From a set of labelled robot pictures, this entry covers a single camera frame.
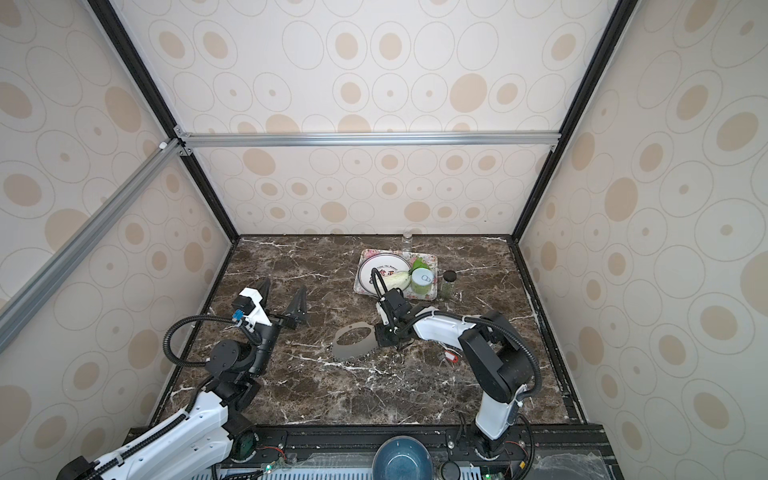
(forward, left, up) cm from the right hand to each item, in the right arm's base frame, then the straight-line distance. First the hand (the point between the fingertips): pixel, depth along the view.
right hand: (390, 336), depth 92 cm
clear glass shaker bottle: (+36, -5, +6) cm, 37 cm away
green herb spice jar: (+16, -18, +5) cm, 25 cm away
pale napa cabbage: (+19, -2, +3) cm, 19 cm away
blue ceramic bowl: (-32, -5, 0) cm, 32 cm away
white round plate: (+28, +4, +1) cm, 28 cm away
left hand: (-4, +20, +31) cm, 37 cm away
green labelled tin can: (+18, -10, +5) cm, 21 cm away
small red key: (-5, -19, -2) cm, 19 cm away
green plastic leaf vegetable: (+23, -9, +9) cm, 26 cm away
